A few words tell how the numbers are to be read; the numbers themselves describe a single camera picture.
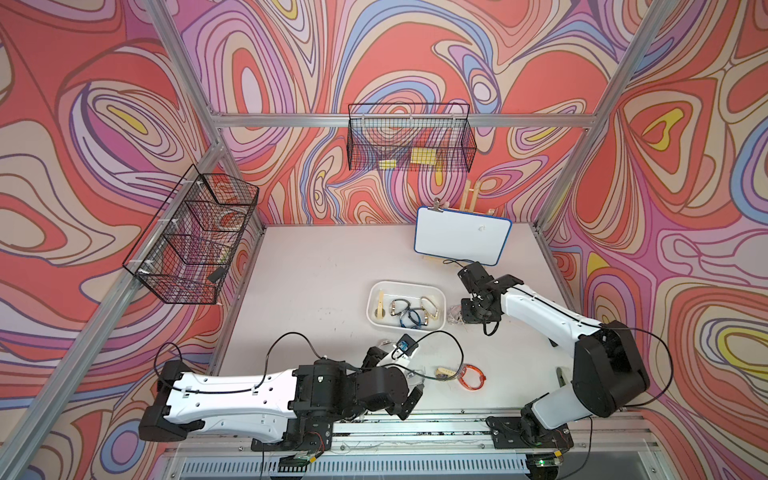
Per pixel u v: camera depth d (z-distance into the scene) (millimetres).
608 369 436
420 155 895
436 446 732
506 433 729
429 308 959
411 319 931
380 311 916
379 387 441
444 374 791
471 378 829
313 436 731
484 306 636
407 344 548
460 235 927
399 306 957
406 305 959
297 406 421
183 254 733
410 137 962
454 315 901
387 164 822
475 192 868
